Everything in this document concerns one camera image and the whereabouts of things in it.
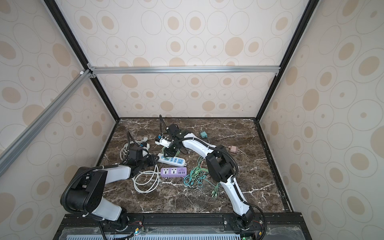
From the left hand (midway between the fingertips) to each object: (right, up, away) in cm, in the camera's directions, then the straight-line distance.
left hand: (161, 154), depth 93 cm
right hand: (+4, +2, 0) cm, 4 cm away
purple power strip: (+9, -10, -5) cm, 14 cm away
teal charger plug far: (+28, +12, +15) cm, 34 cm away
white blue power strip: (+8, -4, +1) cm, 9 cm away
